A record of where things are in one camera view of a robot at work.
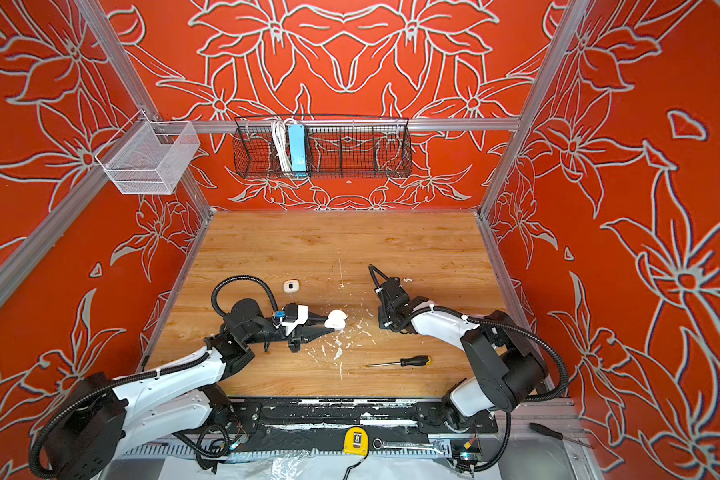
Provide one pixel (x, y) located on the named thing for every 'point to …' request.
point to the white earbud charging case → (291, 286)
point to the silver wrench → (435, 445)
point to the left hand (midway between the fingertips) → (331, 323)
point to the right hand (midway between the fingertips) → (384, 316)
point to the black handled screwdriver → (421, 360)
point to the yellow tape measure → (356, 441)
